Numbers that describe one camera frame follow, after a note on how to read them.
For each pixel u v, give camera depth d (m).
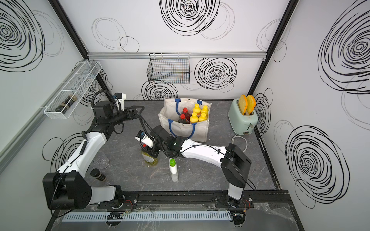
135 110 0.70
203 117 0.83
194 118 0.84
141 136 0.63
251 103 0.90
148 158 0.79
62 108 0.65
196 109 0.88
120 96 0.71
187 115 0.91
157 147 0.64
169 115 1.00
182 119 0.87
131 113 0.70
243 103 0.91
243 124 0.89
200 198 0.76
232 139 0.96
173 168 0.70
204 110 0.86
